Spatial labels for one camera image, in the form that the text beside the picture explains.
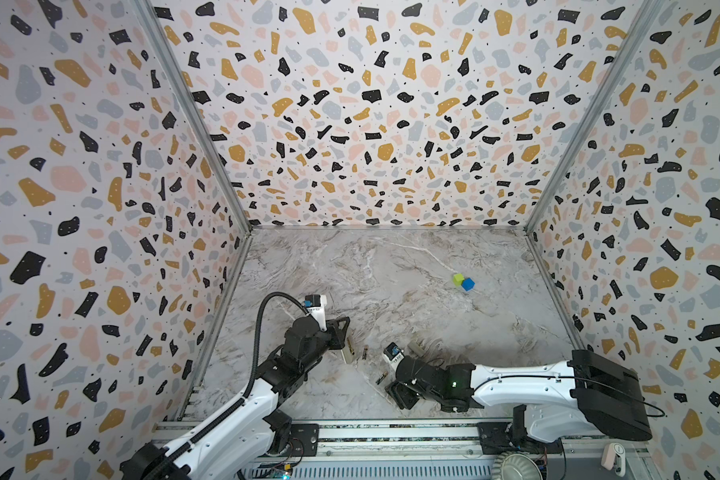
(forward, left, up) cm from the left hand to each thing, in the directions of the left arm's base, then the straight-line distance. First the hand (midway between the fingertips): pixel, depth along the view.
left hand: (348, 316), depth 80 cm
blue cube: (+19, -40, -14) cm, 46 cm away
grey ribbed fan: (-32, -40, -13) cm, 53 cm away
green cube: (+21, -36, -14) cm, 44 cm away
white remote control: (-7, 0, -6) cm, 10 cm away
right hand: (-14, -10, -10) cm, 20 cm away
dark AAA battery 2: (-11, -9, -14) cm, 20 cm away
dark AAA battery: (-5, -4, -15) cm, 16 cm away
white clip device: (-32, -63, -12) cm, 71 cm away
